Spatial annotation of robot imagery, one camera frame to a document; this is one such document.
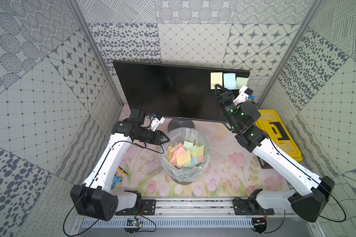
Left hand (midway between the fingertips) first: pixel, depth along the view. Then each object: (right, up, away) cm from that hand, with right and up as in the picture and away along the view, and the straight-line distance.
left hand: (164, 137), depth 73 cm
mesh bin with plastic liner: (+7, +3, 0) cm, 8 cm away
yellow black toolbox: (+63, +6, +14) cm, 65 cm away
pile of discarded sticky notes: (+11, -9, -2) cm, 14 cm away
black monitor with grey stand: (+9, +27, +30) cm, 42 cm away
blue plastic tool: (-29, -25, +7) cm, 38 cm away
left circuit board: (-15, -43, -3) cm, 45 cm away
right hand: (+23, +23, -10) cm, 33 cm away
